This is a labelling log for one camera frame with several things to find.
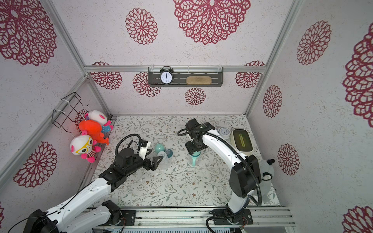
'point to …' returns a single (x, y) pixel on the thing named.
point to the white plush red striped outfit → (84, 145)
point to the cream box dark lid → (242, 141)
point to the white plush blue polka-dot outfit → (100, 118)
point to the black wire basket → (64, 108)
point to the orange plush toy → (93, 128)
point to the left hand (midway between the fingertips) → (157, 155)
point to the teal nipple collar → (169, 152)
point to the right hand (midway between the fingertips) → (194, 147)
